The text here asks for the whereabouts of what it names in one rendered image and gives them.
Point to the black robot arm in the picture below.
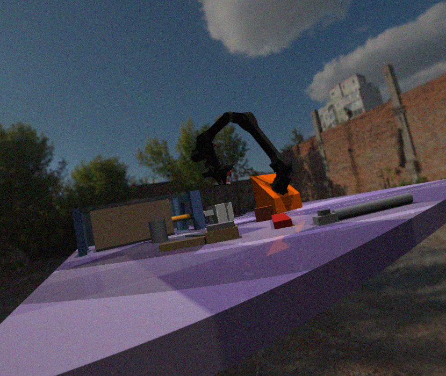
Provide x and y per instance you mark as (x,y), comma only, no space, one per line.
(279,162)

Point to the dark grey cylinder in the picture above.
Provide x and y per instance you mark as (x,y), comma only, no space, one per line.
(158,231)

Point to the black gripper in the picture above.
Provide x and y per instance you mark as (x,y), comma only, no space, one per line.
(221,173)

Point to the red flat bar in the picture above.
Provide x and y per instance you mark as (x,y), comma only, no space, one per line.
(281,221)

